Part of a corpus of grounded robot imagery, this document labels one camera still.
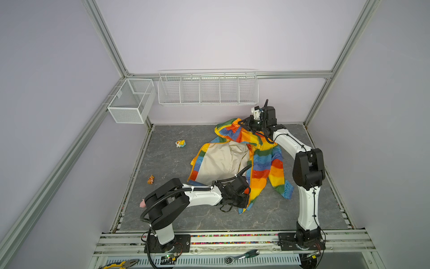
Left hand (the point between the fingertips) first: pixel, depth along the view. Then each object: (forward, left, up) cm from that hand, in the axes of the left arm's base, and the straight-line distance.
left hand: (247, 206), depth 83 cm
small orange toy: (+18, +51, 0) cm, 54 cm away
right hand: (+40, +1, +18) cm, 44 cm away
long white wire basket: (+61, +17, +28) cm, 70 cm away
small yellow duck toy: (+41, +37, +2) cm, 55 cm away
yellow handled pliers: (-20, +56, 0) cm, 60 cm away
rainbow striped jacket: (+31, +1, +1) cm, 31 cm away
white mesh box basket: (+60, +64, +21) cm, 90 cm away
